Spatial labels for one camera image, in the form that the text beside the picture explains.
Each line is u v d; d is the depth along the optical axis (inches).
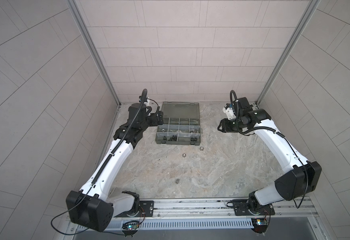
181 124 40.2
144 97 21.5
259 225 26.7
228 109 28.1
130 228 25.3
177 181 31.1
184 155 35.0
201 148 35.9
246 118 21.9
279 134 18.6
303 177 15.6
